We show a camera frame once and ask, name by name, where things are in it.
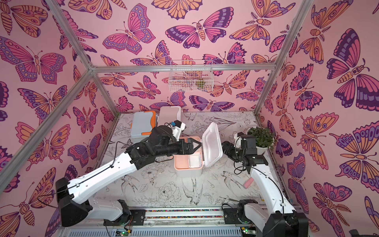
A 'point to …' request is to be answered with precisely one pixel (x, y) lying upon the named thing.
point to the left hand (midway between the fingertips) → (197, 145)
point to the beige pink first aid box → (168, 114)
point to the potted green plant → (264, 138)
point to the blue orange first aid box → (142, 123)
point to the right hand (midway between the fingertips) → (223, 147)
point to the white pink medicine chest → (209, 153)
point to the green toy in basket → (200, 84)
